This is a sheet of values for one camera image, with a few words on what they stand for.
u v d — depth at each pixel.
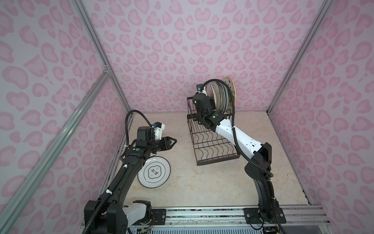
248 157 0.52
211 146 0.98
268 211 0.63
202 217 0.75
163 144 0.69
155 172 0.88
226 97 0.80
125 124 0.61
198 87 0.68
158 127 0.72
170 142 0.80
